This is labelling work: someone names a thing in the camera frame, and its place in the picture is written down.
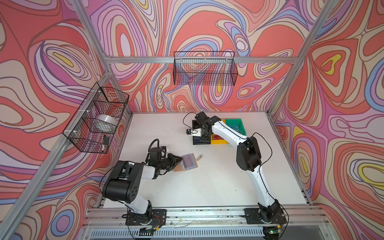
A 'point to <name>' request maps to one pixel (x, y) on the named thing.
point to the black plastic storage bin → (204, 140)
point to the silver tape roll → (104, 123)
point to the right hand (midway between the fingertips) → (205, 137)
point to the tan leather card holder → (188, 161)
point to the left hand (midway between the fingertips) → (183, 158)
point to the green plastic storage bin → (237, 125)
